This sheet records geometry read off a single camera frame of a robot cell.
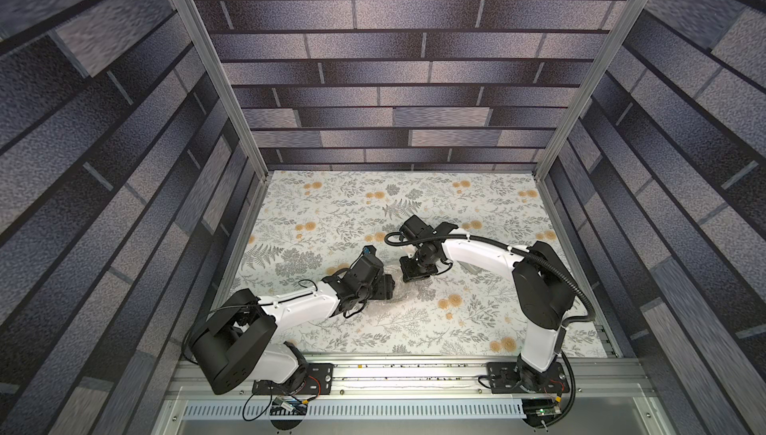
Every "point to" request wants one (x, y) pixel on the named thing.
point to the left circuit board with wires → (283, 405)
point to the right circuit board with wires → (556, 410)
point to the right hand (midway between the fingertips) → (403, 277)
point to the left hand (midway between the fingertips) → (389, 284)
